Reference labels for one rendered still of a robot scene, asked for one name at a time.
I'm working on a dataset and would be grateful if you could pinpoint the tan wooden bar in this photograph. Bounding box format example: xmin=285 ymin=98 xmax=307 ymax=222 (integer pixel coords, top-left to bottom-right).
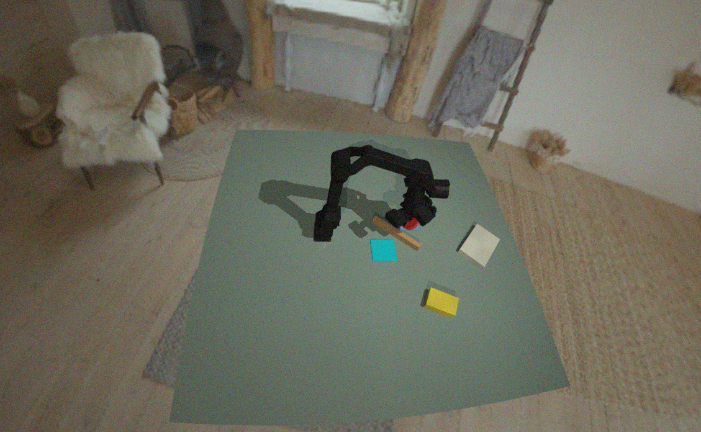
xmin=372 ymin=215 xmax=421 ymax=251

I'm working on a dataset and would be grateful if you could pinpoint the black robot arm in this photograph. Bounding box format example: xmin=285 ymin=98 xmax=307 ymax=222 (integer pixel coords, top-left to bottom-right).
xmin=314 ymin=145 xmax=450 ymax=242

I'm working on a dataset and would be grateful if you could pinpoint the yellow rectangular block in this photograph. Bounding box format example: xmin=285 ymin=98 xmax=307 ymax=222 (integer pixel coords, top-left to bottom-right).
xmin=423 ymin=288 xmax=459 ymax=318

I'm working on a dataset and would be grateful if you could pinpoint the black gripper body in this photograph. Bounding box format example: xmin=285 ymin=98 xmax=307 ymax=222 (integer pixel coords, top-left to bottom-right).
xmin=385 ymin=193 xmax=433 ymax=228

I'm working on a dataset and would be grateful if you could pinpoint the red cup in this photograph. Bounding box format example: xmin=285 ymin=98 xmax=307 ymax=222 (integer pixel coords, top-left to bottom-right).
xmin=402 ymin=217 xmax=418 ymax=230

